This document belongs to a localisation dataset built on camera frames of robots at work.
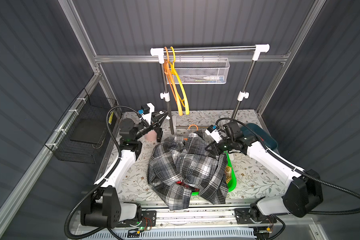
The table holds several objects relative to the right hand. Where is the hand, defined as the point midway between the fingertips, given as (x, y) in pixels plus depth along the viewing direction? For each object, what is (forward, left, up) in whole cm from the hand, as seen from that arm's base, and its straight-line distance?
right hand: (209, 147), depth 80 cm
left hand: (+5, +21, +21) cm, 30 cm away
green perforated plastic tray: (-16, -12, -9) cm, 21 cm away
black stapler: (+19, +32, -14) cm, 40 cm away
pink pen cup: (+17, +37, -14) cm, 43 cm away
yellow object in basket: (+13, +55, +9) cm, 57 cm away
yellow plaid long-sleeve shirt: (-11, -9, -7) cm, 16 cm away
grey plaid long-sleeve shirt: (-10, +17, +1) cm, 20 cm away
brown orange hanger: (+3, +12, +3) cm, 13 cm away
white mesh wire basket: (+72, 0, +3) cm, 73 cm away
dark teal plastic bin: (+14, -43, -14) cm, 47 cm away
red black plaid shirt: (-20, +9, -6) cm, 23 cm away
